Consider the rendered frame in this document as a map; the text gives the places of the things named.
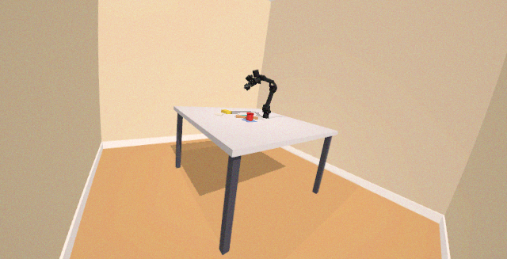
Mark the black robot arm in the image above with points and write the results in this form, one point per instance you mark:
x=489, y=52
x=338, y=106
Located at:
x=272, y=90

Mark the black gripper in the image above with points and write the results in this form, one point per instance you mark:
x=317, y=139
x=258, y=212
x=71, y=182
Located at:
x=251, y=83

